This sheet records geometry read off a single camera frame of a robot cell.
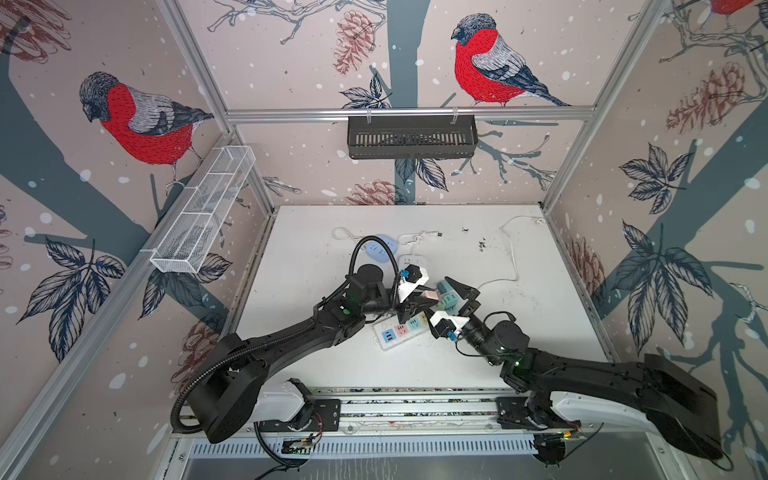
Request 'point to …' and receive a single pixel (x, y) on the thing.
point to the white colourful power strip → (392, 331)
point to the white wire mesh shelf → (201, 208)
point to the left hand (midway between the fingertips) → (432, 297)
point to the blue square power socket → (375, 250)
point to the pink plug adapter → (430, 294)
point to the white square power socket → (405, 260)
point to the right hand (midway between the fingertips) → (438, 291)
